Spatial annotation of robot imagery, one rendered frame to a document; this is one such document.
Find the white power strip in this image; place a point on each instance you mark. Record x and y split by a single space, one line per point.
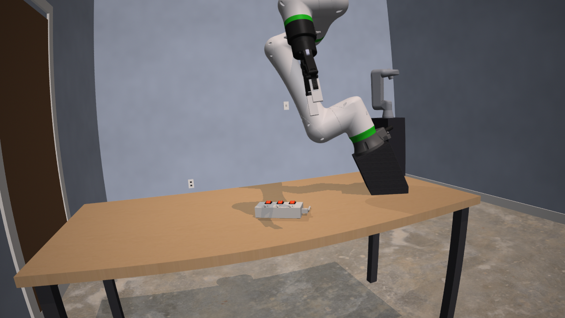
280 209

